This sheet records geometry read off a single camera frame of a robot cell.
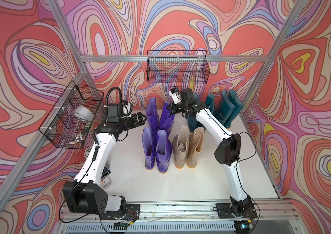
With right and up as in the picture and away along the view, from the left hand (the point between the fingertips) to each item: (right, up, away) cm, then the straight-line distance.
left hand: (142, 119), depth 78 cm
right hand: (+14, +6, +13) cm, 20 cm away
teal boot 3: (+56, +8, +9) cm, 58 cm away
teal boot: (+40, +11, +11) cm, 43 cm away
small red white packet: (-21, -36, +3) cm, 42 cm away
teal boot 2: (+49, +6, +10) cm, 50 cm away
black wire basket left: (-41, -2, +1) cm, 41 cm away
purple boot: (+5, 0, +7) cm, 8 cm away
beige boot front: (+29, -15, 0) cm, 32 cm away
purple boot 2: (+13, 0, +4) cm, 14 cm away
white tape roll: (-30, +3, -3) cm, 30 cm away
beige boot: (+21, -16, +4) cm, 27 cm away
